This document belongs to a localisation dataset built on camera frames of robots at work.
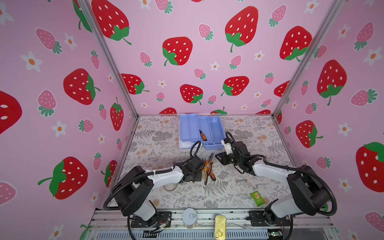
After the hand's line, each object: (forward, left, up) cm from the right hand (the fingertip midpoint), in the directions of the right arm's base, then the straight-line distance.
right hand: (216, 155), depth 88 cm
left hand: (-10, +10, -8) cm, 16 cm away
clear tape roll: (-19, +25, -9) cm, 32 cm away
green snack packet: (-19, -24, -9) cm, 32 cm away
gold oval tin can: (-36, -4, -4) cm, 36 cm away
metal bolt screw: (-11, -14, -8) cm, 19 cm away
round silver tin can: (-34, +11, -3) cm, 36 cm away
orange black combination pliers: (-2, +4, -7) cm, 9 cm away
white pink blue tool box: (+19, +6, 0) cm, 20 cm away
